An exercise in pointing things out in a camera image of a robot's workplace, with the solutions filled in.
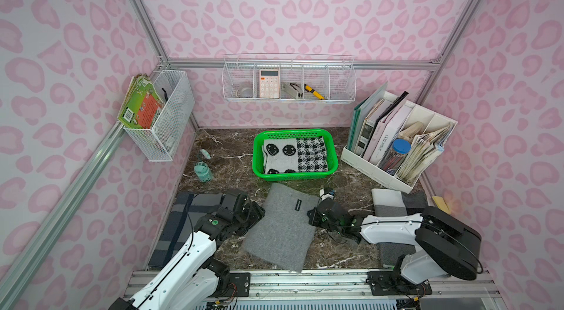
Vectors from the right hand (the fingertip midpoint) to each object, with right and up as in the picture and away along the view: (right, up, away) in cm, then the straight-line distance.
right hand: (304, 213), depth 86 cm
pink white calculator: (-15, +54, +9) cm, 56 cm away
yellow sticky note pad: (+60, +1, +9) cm, 61 cm away
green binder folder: (+21, +39, -2) cm, 45 cm away
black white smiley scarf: (-4, +22, +17) cm, 28 cm away
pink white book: (+32, +32, 0) cm, 46 cm away
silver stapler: (-4, +51, +8) cm, 51 cm away
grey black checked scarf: (+38, +3, +5) cm, 38 cm away
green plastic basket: (-20, +20, +12) cm, 31 cm away
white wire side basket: (-51, +28, -9) cm, 59 cm away
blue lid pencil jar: (+36, +23, 0) cm, 43 cm away
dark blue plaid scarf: (-47, +1, +3) cm, 47 cm away
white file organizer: (+46, +31, -4) cm, 55 cm away
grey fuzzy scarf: (-8, -6, -6) cm, 11 cm away
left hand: (-16, +3, -5) cm, 17 cm away
